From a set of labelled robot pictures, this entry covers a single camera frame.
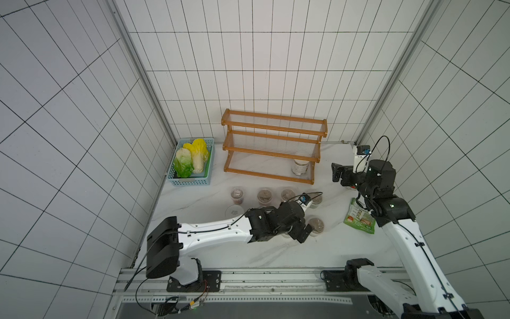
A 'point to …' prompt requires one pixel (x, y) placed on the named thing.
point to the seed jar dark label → (236, 194)
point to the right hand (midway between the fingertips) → (337, 162)
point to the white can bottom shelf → (299, 167)
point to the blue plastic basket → (204, 178)
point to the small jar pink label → (317, 224)
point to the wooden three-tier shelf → (273, 146)
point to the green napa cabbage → (183, 163)
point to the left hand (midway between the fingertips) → (295, 221)
